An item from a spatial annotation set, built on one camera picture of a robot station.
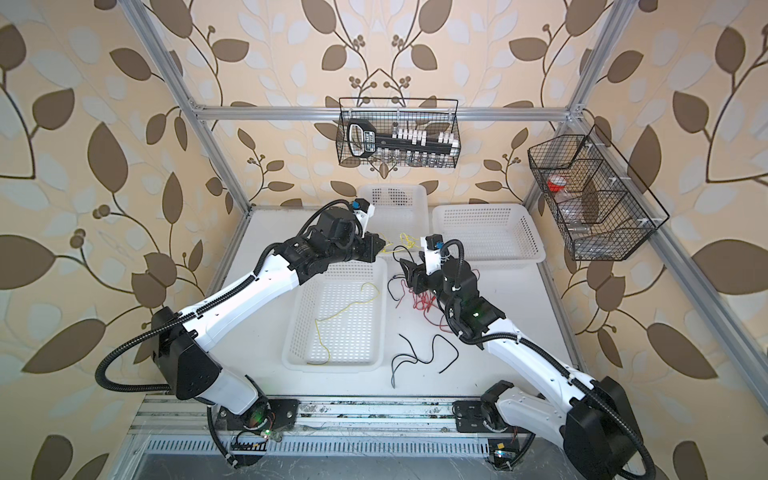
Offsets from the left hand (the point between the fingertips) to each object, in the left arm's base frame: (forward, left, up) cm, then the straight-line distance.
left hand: (388, 240), depth 75 cm
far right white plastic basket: (+26, -39, -28) cm, 54 cm away
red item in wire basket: (+18, -45, +4) cm, 49 cm away
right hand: (-2, -6, -5) cm, 8 cm away
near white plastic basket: (-10, +16, -29) cm, 34 cm away
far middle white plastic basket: (+35, -3, -28) cm, 45 cm away
